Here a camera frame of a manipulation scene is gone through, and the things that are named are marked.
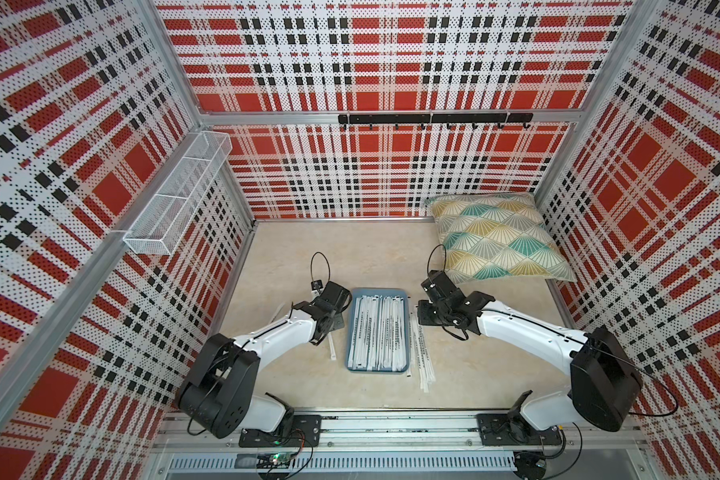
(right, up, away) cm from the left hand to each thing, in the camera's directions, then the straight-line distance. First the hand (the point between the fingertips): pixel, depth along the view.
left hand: (333, 318), depth 91 cm
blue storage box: (+14, +7, +11) cm, 19 cm away
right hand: (+28, +3, -5) cm, 28 cm away
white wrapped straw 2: (+1, -9, -7) cm, 11 cm away
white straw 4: (+20, -6, -2) cm, 21 cm away
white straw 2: (+13, -4, 0) cm, 13 cm away
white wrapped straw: (+26, -8, -4) cm, 27 cm away
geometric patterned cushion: (+51, +26, +3) cm, 57 cm away
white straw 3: (+17, -5, -1) cm, 17 cm away
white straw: (+9, -8, -3) cm, 12 cm away
